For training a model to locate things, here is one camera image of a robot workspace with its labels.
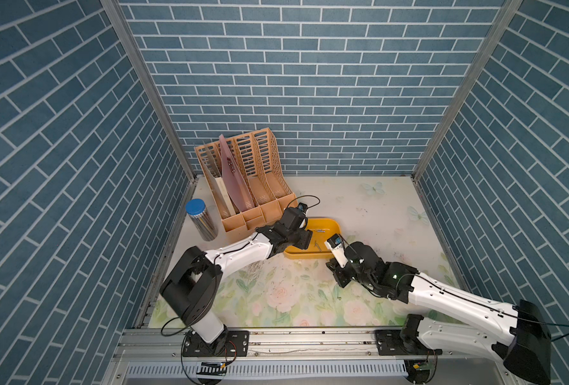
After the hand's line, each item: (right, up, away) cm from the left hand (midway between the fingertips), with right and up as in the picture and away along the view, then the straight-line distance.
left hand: (309, 234), depth 88 cm
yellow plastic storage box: (+6, 0, +12) cm, 14 cm away
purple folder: (-32, +22, +14) cm, 41 cm away
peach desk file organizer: (-30, +25, +31) cm, 49 cm away
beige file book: (-31, +16, -4) cm, 35 cm away
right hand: (+6, -8, -11) cm, 15 cm away
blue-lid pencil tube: (-40, +10, -6) cm, 41 cm away
